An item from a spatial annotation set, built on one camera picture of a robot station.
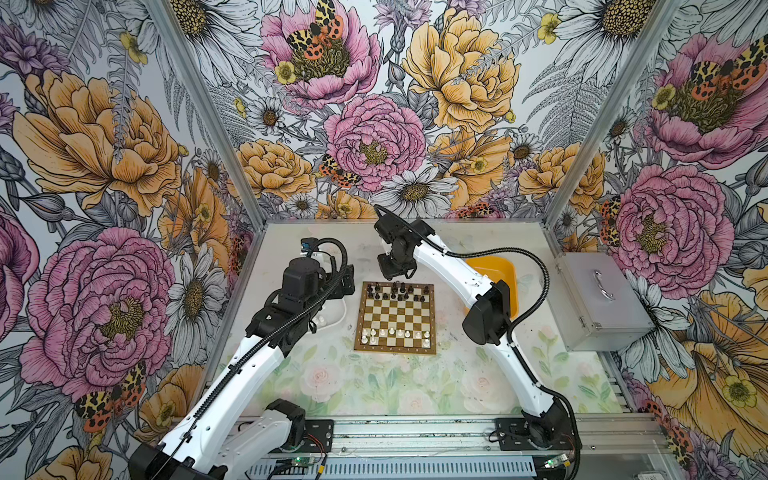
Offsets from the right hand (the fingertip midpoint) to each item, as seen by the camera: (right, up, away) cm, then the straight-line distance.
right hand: (393, 278), depth 92 cm
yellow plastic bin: (+35, +2, +12) cm, 37 cm away
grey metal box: (+54, -5, -10) cm, 56 cm away
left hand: (-15, +1, -15) cm, 21 cm away
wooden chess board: (+1, -12, +2) cm, 12 cm away
